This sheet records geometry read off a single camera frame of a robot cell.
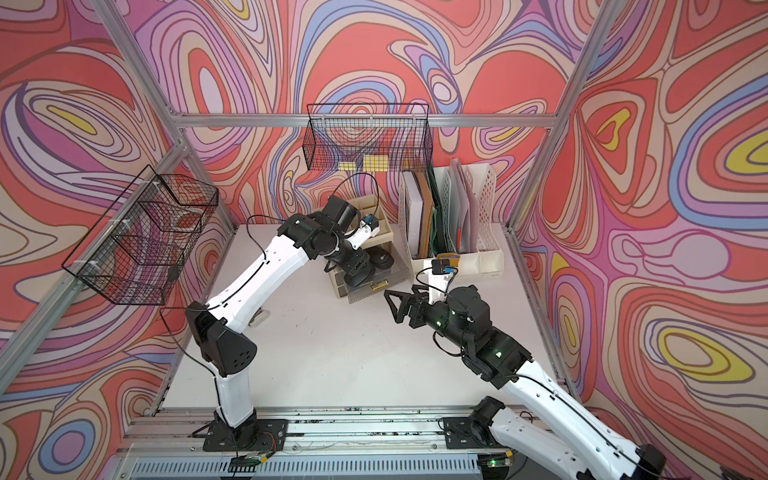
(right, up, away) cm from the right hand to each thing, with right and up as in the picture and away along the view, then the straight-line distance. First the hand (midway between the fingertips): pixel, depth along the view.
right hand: (399, 299), depth 67 cm
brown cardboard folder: (+9, +19, +26) cm, 34 cm away
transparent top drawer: (-5, +3, +19) cm, 20 cm away
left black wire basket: (-66, +10, +5) cm, 67 cm away
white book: (+6, +24, +24) cm, 34 cm away
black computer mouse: (-5, +9, +19) cm, 21 cm away
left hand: (-9, +9, +12) cm, 18 cm away
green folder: (+14, +13, +32) cm, 37 cm away
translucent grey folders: (+20, +24, +19) cm, 36 cm away
